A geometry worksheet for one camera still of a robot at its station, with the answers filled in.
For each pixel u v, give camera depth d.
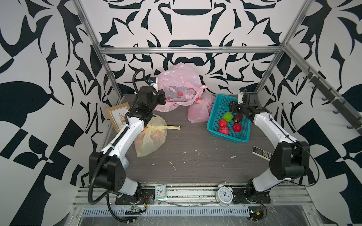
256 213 0.71
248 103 0.67
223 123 0.97
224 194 0.71
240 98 0.79
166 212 0.78
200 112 0.97
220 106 1.12
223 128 0.94
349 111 0.54
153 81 0.67
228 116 0.99
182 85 0.85
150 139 0.84
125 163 0.83
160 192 0.74
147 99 0.58
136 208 0.70
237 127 0.96
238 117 1.01
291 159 0.45
